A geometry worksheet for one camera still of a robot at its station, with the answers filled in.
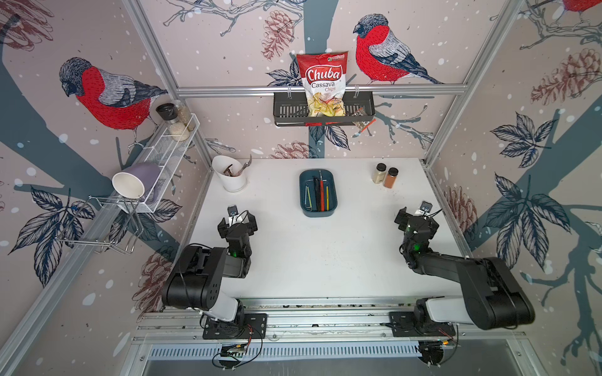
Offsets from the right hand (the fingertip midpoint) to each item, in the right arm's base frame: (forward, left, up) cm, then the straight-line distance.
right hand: (416, 210), depth 90 cm
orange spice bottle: (+20, +5, -4) cm, 21 cm away
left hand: (-2, +69, 0) cm, 70 cm away
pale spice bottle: (+22, +10, -4) cm, 24 cm away
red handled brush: (+44, +20, +2) cm, 48 cm away
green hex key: (+13, +43, -9) cm, 46 cm away
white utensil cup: (+18, +79, -1) cm, 81 cm away
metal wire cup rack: (-24, +93, +26) cm, 99 cm away
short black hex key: (+20, +39, -8) cm, 45 cm away
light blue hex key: (+17, +44, -10) cm, 49 cm away
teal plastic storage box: (+21, +45, -6) cm, 50 cm away
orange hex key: (+10, +38, -9) cm, 40 cm away
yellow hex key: (+12, +34, -10) cm, 37 cm away
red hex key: (+14, +37, -8) cm, 40 cm away
